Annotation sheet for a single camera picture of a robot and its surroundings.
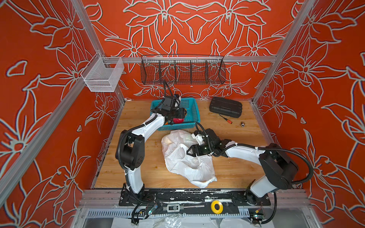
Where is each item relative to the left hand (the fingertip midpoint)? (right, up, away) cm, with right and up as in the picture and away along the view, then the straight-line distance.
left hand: (182, 109), depth 91 cm
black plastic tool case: (+34, +2, +16) cm, 37 cm away
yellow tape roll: (+15, -50, -22) cm, 57 cm away
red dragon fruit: (-4, -7, +7) cm, 11 cm away
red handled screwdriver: (+35, -8, +15) cm, 39 cm away
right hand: (+3, -26, -8) cm, 27 cm away
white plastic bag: (+8, -33, -17) cm, 38 cm away
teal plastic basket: (+8, -5, +17) cm, 19 cm away
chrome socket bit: (+45, -11, +12) cm, 48 cm away
